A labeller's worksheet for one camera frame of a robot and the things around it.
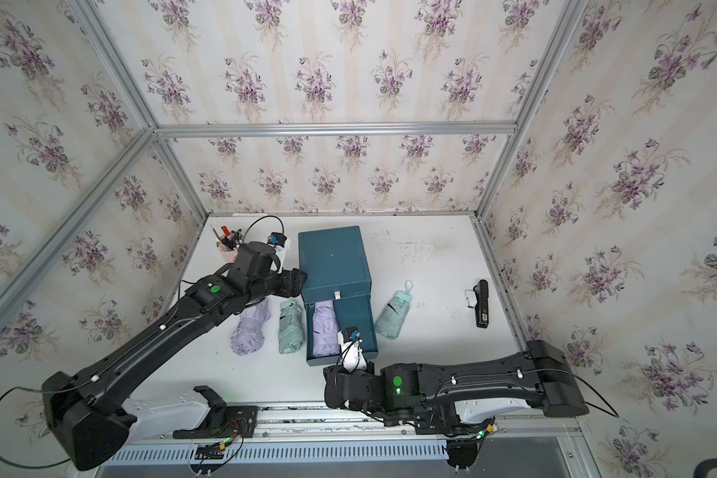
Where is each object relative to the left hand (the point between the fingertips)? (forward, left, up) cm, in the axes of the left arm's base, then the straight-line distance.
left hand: (300, 275), depth 76 cm
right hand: (-23, -9, -9) cm, 26 cm away
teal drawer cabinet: (-3, -10, -2) cm, 10 cm away
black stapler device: (+2, -54, -16) cm, 56 cm away
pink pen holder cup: (+16, +27, -12) cm, 34 cm away
